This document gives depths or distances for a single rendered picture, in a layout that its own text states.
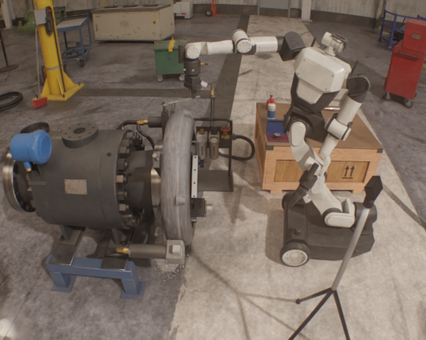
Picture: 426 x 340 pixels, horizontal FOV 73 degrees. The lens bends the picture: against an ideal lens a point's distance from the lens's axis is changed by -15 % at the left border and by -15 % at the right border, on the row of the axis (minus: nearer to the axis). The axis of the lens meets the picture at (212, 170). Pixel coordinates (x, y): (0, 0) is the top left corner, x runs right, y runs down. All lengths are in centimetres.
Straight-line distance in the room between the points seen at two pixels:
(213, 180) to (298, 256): 109
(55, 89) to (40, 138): 363
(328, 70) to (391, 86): 359
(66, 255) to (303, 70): 170
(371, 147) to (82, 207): 214
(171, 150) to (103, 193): 42
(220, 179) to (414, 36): 344
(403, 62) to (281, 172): 303
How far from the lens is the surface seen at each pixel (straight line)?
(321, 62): 169
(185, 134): 162
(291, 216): 232
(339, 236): 230
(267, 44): 176
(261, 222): 252
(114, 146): 175
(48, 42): 511
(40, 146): 168
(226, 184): 283
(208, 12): 1163
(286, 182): 273
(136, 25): 783
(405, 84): 518
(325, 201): 217
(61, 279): 220
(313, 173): 184
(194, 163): 194
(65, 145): 185
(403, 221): 291
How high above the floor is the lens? 173
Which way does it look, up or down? 35 degrees down
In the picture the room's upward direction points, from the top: straight up
